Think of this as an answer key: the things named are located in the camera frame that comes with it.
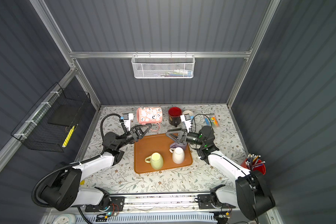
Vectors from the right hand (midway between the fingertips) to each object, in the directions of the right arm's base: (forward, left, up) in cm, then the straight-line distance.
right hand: (169, 136), depth 68 cm
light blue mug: (+34, -12, -20) cm, 41 cm away
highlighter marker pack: (+35, -33, -28) cm, 56 cm away
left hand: (+4, +8, +3) cm, 10 cm away
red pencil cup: (-8, -47, -16) cm, 50 cm away
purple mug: (+8, -2, -22) cm, 23 cm away
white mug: (-1, -5, -19) cm, 20 cm away
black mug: (+29, -3, -17) cm, 34 cm away
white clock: (-32, +52, -24) cm, 65 cm away
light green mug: (-5, +8, -18) cm, 20 cm away
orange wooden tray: (+13, +7, -30) cm, 33 cm away
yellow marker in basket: (0, +50, +1) cm, 50 cm away
